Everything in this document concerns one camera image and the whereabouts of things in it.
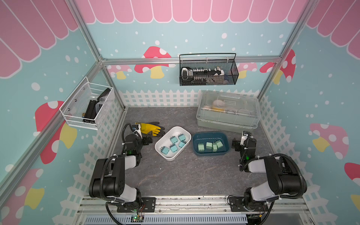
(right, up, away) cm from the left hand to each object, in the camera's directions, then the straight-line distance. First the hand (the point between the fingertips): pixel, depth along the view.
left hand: (146, 133), depth 93 cm
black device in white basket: (-22, +13, -22) cm, 34 cm away
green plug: (+50, -7, +3) cm, 50 cm away
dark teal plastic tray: (+44, -2, +2) cm, 44 cm away
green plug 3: (+42, -8, +1) cm, 43 cm away
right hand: (+65, -3, +1) cm, 65 cm away
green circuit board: (+1, -41, -22) cm, 47 cm away
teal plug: (+18, -5, +6) cm, 20 cm away
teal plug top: (+24, -4, +6) cm, 25 cm away
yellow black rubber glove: (+6, +1, +10) cm, 12 cm away
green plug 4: (+37, -9, +1) cm, 38 cm away
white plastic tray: (+18, -7, +4) cm, 19 cm away
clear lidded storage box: (+57, +15, +3) cm, 59 cm away
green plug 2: (+46, -9, -1) cm, 47 cm away
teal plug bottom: (+12, -11, 0) cm, 17 cm away
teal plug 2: (+24, -7, +2) cm, 25 cm away
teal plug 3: (+18, -10, +1) cm, 21 cm away
